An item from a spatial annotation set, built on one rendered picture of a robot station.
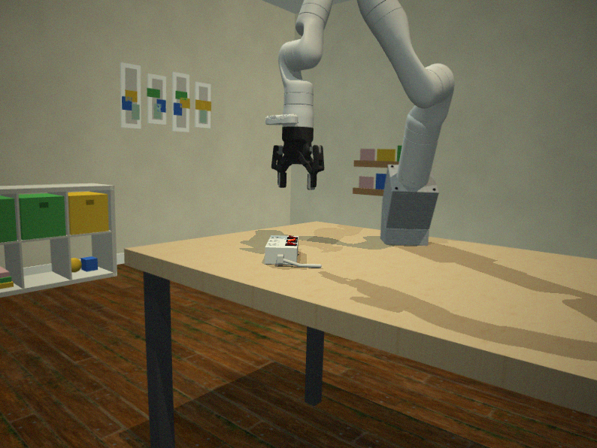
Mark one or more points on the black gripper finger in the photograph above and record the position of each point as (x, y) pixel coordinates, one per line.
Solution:
(280, 164)
(312, 166)

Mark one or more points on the white power strip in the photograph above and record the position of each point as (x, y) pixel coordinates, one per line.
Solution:
(281, 252)

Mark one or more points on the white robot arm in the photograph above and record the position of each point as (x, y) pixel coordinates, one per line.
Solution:
(430, 89)

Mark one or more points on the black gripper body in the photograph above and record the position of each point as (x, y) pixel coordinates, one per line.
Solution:
(297, 137)

